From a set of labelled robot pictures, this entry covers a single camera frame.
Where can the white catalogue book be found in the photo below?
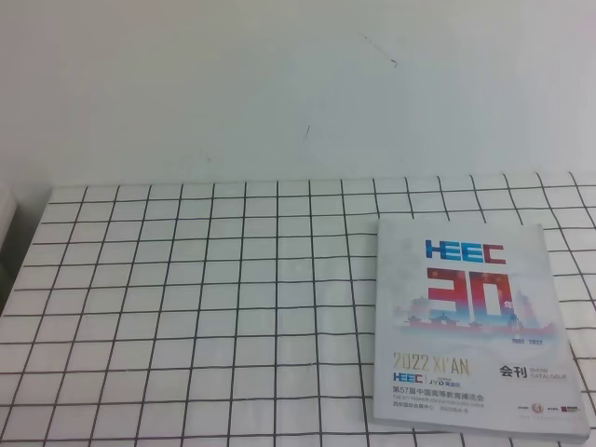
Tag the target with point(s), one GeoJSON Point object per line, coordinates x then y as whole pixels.
{"type": "Point", "coordinates": [469, 333]}

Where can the white black-grid tablecloth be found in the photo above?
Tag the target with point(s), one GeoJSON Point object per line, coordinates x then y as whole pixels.
{"type": "Point", "coordinates": [241, 314]}

